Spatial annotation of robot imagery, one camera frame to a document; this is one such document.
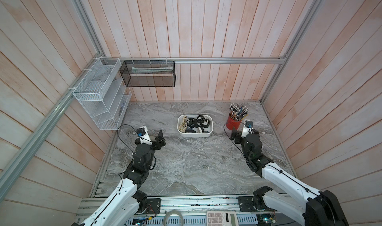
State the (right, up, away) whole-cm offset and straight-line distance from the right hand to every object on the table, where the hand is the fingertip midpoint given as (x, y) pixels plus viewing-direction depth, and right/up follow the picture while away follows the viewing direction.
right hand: (241, 126), depth 83 cm
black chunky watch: (-27, +1, +20) cm, 34 cm away
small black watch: (-20, +3, +20) cm, 29 cm away
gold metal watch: (-18, +1, +18) cm, 25 cm away
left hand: (-48, -4, -4) cm, 49 cm away
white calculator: (-14, -43, -14) cm, 47 cm away
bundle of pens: (+1, +8, +7) cm, 11 cm away
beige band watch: (-34, -4, +15) cm, 37 cm away
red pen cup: (-1, +1, +15) cm, 15 cm away
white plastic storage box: (-26, -5, +15) cm, 30 cm away
